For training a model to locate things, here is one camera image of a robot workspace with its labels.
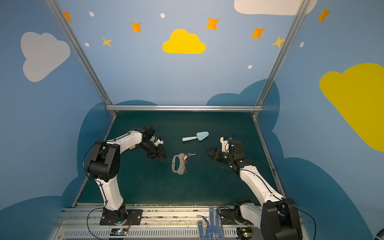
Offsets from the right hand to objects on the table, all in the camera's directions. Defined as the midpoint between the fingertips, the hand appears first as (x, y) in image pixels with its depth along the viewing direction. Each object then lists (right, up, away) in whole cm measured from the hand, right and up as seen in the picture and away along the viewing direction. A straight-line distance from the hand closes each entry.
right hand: (212, 151), depth 85 cm
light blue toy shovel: (-6, +8, +23) cm, 25 cm away
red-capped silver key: (-14, -4, +14) cm, 20 cm away
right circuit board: (+14, -38, -13) cm, 42 cm away
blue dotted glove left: (-1, -36, -14) cm, 39 cm away
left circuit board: (-47, -37, -14) cm, 61 cm away
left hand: (-28, -5, +6) cm, 28 cm away
